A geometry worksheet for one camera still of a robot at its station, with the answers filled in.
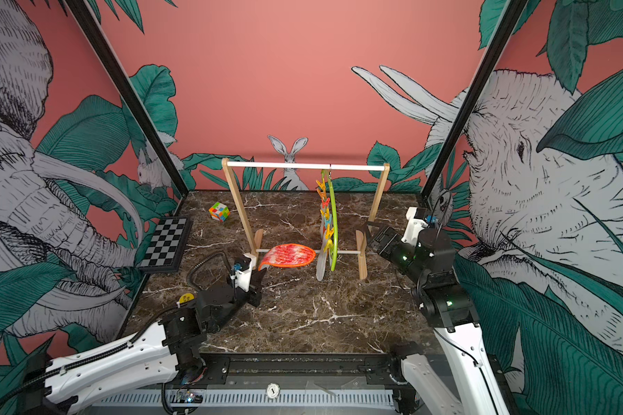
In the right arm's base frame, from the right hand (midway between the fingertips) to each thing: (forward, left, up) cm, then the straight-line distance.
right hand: (370, 225), depth 64 cm
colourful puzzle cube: (+30, +56, -30) cm, 70 cm away
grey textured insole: (+1, +12, -12) cm, 16 cm away
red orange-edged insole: (-7, +20, -3) cm, 22 cm away
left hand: (-4, +28, -15) cm, 32 cm away
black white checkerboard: (+13, +73, -31) cm, 80 cm away
